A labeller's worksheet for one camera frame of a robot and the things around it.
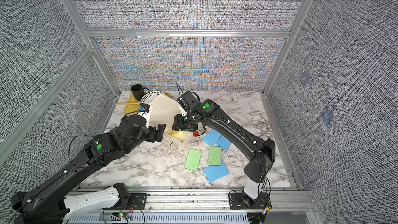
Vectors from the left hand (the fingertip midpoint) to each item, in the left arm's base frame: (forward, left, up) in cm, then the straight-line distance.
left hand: (159, 123), depth 67 cm
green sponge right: (-5, -26, -28) cm, 38 cm away
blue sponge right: (+3, -33, -29) cm, 44 cm away
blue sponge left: (+8, -25, -29) cm, 39 cm away
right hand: (+2, -6, -5) cm, 8 cm away
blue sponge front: (-13, -25, -29) cm, 41 cm away
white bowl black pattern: (+42, +18, -28) cm, 53 cm away
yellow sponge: (0, -6, -9) cm, 11 cm away
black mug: (+43, +24, -23) cm, 54 cm away
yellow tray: (+31, +27, -28) cm, 50 cm away
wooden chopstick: (+34, +30, -26) cm, 52 cm away
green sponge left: (-6, -14, -28) cm, 32 cm away
